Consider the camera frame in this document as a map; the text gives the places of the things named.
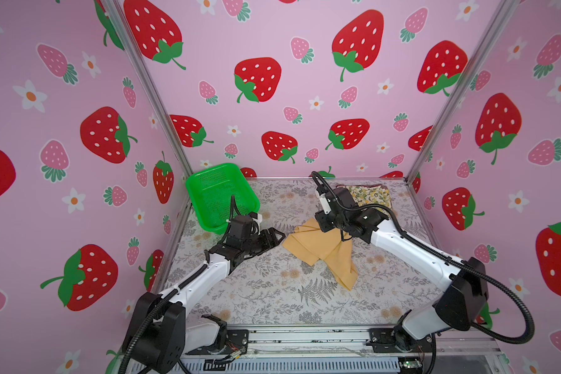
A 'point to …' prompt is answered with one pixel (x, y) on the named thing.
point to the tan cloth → (313, 245)
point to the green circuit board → (410, 362)
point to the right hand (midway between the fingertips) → (318, 213)
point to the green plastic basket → (210, 188)
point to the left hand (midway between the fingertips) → (280, 237)
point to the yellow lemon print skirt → (365, 195)
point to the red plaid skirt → (392, 211)
